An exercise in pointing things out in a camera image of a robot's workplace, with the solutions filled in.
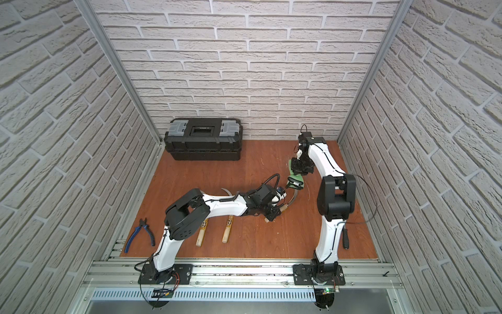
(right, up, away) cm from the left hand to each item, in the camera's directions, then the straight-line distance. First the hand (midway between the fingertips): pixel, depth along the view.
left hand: (282, 211), depth 90 cm
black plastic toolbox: (-39, +35, +8) cm, 53 cm away
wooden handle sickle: (-24, -4, -4) cm, 25 cm away
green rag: (+5, +15, -2) cm, 16 cm away
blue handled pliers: (-63, -5, -4) cm, 64 cm away
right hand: (+9, +18, +3) cm, 20 cm away
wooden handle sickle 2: (+2, +2, 0) cm, 3 cm away
